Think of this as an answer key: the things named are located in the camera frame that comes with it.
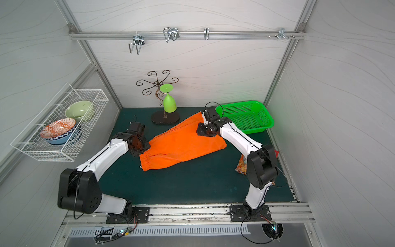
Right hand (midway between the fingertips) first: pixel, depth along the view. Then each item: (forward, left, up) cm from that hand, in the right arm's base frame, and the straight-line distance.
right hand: (200, 129), depth 88 cm
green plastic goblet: (+13, +19, +9) cm, 24 cm away
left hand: (-10, +31, -5) cm, 33 cm away
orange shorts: (-2, +13, -11) cm, 17 cm away
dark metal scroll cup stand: (+20, +31, -13) cm, 39 cm away
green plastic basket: (+25, -36, -16) cm, 47 cm away
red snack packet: (-15, -25, -13) cm, 32 cm away
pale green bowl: (-5, +57, +20) cm, 61 cm away
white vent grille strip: (-50, +48, -15) cm, 71 cm away
